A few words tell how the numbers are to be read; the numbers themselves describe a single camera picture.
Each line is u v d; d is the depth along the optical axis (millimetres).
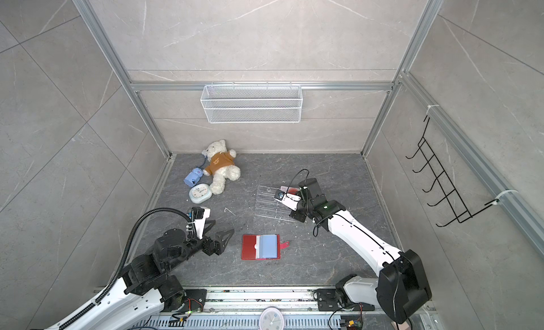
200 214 591
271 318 686
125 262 497
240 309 730
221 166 1047
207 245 604
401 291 400
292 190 927
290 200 700
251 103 1005
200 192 1007
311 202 619
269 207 978
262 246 857
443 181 685
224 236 637
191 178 1033
